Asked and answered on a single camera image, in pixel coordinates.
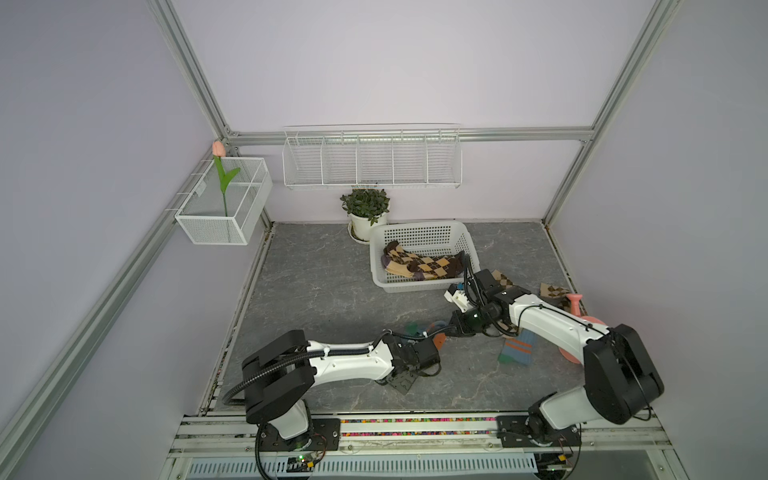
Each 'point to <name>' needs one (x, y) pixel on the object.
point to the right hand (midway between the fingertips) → (447, 330)
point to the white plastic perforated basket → (438, 239)
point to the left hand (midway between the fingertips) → (396, 377)
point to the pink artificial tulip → (225, 179)
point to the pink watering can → (575, 310)
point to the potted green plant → (365, 207)
